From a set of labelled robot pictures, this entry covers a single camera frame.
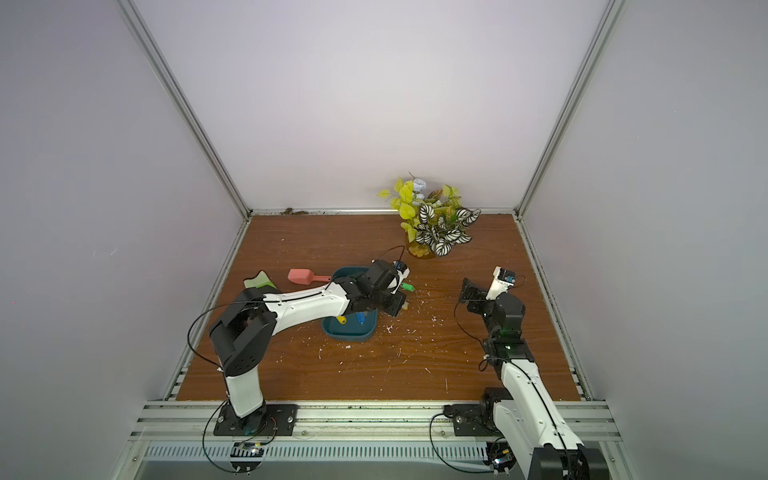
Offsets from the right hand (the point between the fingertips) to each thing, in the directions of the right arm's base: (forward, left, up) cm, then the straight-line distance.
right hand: (482, 277), depth 82 cm
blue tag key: (-6, +35, -14) cm, 39 cm away
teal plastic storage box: (-8, +36, -16) cm, 40 cm away
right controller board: (-39, -2, -18) cm, 43 cm away
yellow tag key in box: (-7, +41, -14) cm, 44 cm away
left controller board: (-42, +61, -19) cm, 76 cm away
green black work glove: (+6, +72, -15) cm, 74 cm away
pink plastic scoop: (+8, +56, -13) cm, 58 cm away
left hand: (-4, +20, -9) cm, 22 cm away
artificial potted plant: (+14, +14, +8) cm, 21 cm away
